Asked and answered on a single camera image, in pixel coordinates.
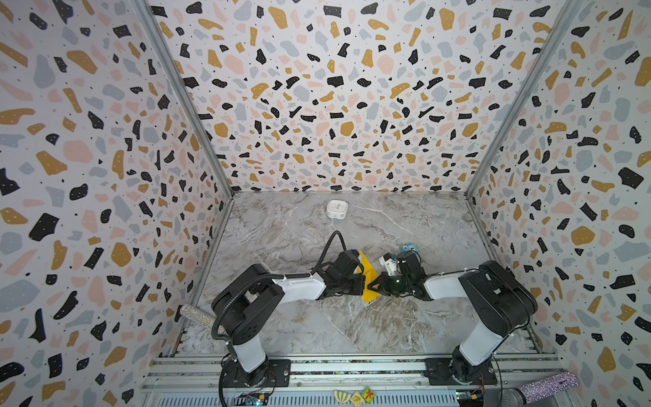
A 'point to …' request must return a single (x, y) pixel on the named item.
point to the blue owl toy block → (409, 247)
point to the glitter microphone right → (520, 396)
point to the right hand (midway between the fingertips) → (364, 283)
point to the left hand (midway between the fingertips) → (367, 283)
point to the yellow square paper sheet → (370, 273)
